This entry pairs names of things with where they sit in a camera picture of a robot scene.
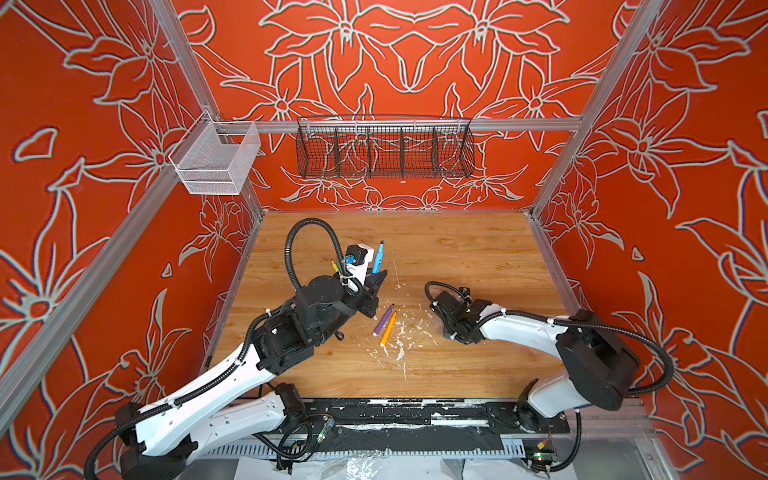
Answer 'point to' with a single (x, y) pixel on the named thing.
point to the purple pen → (383, 320)
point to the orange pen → (389, 328)
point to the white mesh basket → (207, 167)
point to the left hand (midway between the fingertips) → (381, 268)
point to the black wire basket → (385, 147)
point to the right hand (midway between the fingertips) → (450, 328)
